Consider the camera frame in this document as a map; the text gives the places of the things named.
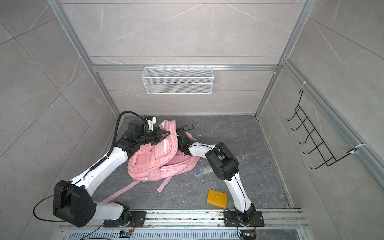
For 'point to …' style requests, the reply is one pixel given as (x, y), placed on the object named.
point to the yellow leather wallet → (217, 198)
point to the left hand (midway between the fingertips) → (171, 129)
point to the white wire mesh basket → (177, 80)
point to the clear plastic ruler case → (203, 170)
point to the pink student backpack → (158, 160)
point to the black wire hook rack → (320, 146)
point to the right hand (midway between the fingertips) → (158, 146)
